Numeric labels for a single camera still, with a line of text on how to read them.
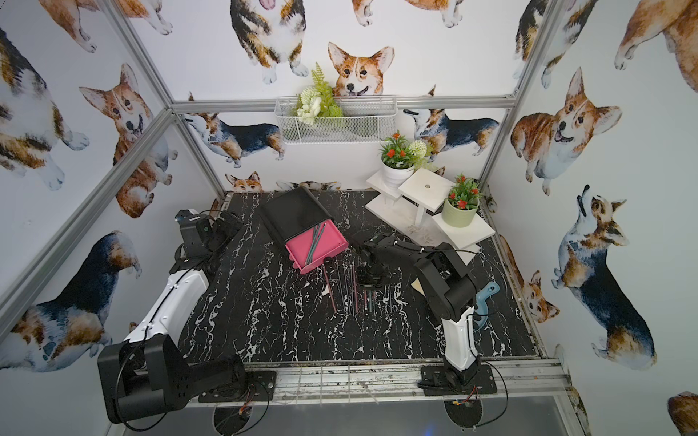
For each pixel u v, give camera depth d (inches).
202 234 25.0
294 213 49.6
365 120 36.5
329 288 36.4
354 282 35.1
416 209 39.4
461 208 32.2
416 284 36.4
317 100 30.8
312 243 34.6
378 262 27.1
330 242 35.7
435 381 28.9
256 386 29.0
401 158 36.3
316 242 34.8
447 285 20.1
